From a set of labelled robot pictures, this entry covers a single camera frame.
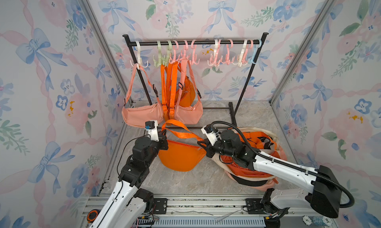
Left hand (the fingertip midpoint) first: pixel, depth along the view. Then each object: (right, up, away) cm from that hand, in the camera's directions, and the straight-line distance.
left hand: (166, 129), depth 71 cm
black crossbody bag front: (+40, -26, 0) cm, 47 cm away
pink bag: (-18, +6, +21) cm, 29 cm away
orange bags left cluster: (+5, +20, +8) cm, 22 cm away
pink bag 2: (+8, +8, +29) cm, 31 cm away
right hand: (+16, -6, +2) cm, 17 cm away
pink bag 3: (+54, -28, +6) cm, 61 cm away
